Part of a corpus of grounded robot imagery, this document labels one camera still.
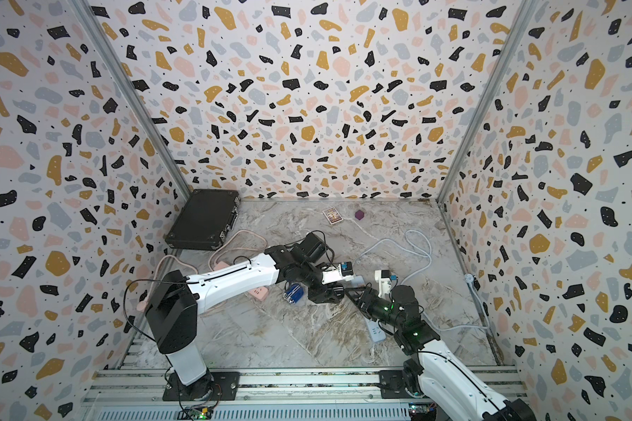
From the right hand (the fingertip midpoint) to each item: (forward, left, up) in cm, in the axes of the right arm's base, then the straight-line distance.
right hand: (349, 295), depth 78 cm
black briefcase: (+39, +60, -8) cm, 72 cm away
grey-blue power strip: (-7, -9, -11) cm, 16 cm away
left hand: (+2, +2, 0) cm, 3 cm away
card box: (+42, +6, -11) cm, 44 cm away
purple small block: (+45, -5, -13) cm, 47 cm away
